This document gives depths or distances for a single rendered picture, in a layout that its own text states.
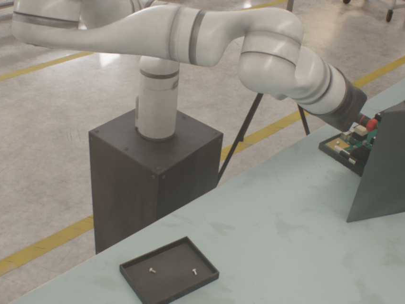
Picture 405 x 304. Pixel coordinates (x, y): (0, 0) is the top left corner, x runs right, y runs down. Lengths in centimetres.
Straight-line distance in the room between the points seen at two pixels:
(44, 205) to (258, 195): 160
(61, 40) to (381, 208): 56
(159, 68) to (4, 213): 139
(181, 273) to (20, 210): 168
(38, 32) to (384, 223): 60
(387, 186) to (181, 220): 33
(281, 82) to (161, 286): 31
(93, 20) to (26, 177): 172
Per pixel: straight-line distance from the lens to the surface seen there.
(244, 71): 58
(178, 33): 60
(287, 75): 59
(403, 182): 83
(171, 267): 69
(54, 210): 227
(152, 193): 113
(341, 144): 98
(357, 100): 82
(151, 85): 111
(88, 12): 81
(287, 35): 59
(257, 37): 59
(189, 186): 122
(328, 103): 72
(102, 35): 64
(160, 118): 115
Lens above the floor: 152
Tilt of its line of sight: 34 degrees down
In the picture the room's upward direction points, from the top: 5 degrees clockwise
